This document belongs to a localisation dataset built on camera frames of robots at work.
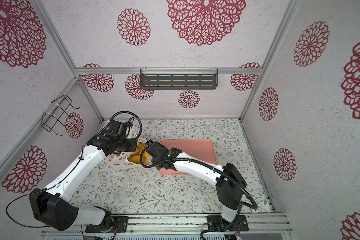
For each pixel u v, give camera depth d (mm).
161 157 604
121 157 783
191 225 755
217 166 477
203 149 1038
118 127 600
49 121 728
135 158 884
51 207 389
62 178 432
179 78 962
